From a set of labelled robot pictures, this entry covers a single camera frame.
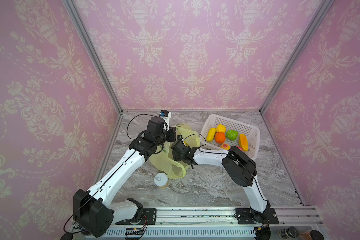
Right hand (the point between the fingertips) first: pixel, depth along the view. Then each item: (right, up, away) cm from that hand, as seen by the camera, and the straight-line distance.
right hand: (180, 151), depth 97 cm
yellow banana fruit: (+21, +11, +3) cm, 24 cm away
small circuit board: (-22, -35, -24) cm, 48 cm away
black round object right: (+57, -29, -36) cm, 73 cm away
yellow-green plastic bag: (-8, -1, -22) cm, 23 cm away
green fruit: (+34, +10, +2) cm, 36 cm away
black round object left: (-46, -29, -36) cm, 65 cm away
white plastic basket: (+49, +11, +2) cm, 50 cm away
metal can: (+47, -28, -35) cm, 65 cm away
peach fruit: (+29, +4, -3) cm, 29 cm away
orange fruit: (+26, +9, 0) cm, 27 cm away
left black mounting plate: (-15, -28, -22) cm, 38 cm away
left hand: (-1, +15, -21) cm, 26 cm away
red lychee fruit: (+38, +2, -3) cm, 38 cm away
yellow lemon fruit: (+28, +15, +6) cm, 32 cm away
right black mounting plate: (+32, -28, -24) cm, 49 cm away
